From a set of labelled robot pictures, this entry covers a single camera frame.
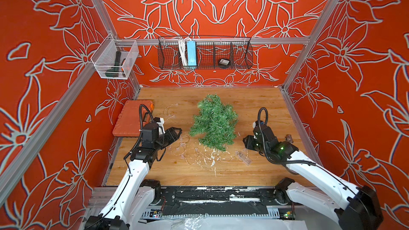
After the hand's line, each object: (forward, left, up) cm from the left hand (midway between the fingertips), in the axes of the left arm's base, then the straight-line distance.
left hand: (178, 130), depth 80 cm
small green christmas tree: (-3, -18, +14) cm, 23 cm away
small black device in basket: (+42, -23, +14) cm, 50 cm away
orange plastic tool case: (+17, +36, -15) cm, 42 cm away
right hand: (-1, -33, -4) cm, 33 cm away
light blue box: (+38, -3, +19) cm, 42 cm away
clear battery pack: (-5, -35, -14) cm, 38 cm away
